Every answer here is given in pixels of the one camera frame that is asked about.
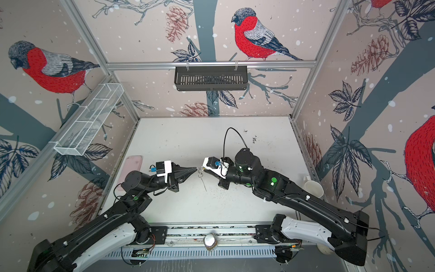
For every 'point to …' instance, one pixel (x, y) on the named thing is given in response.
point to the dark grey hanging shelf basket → (210, 77)
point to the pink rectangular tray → (131, 164)
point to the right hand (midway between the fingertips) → (204, 169)
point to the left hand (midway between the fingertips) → (193, 171)
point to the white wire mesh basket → (76, 139)
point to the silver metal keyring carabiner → (200, 169)
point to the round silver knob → (210, 241)
